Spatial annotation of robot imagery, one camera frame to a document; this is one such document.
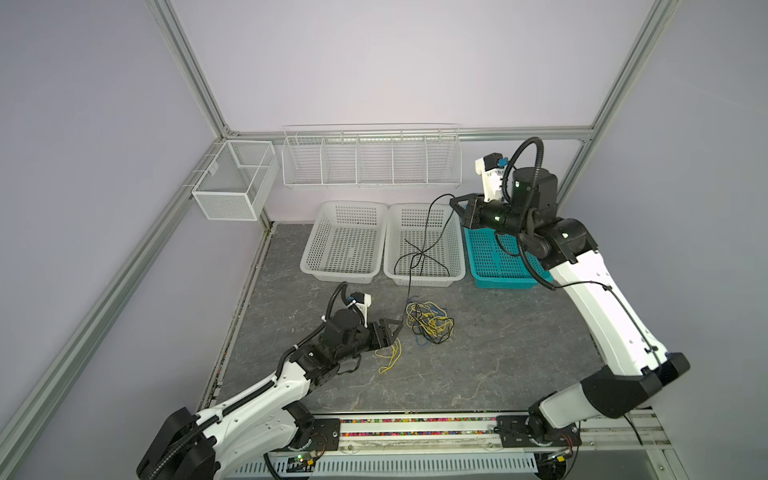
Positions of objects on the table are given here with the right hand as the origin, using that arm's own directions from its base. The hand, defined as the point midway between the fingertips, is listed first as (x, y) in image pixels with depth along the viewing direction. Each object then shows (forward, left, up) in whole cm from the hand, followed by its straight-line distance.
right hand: (452, 202), depth 66 cm
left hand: (-17, +13, -29) cm, 36 cm away
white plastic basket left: (+26, +33, -42) cm, 59 cm away
